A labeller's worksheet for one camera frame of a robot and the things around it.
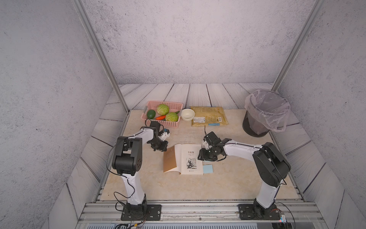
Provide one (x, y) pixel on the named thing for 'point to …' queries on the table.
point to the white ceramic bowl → (187, 114)
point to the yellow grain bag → (208, 116)
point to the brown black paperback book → (183, 159)
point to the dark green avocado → (151, 114)
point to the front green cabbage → (172, 116)
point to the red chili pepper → (161, 118)
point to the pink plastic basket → (153, 105)
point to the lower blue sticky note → (208, 169)
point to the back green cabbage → (163, 109)
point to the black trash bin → (248, 129)
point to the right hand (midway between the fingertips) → (201, 158)
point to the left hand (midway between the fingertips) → (167, 148)
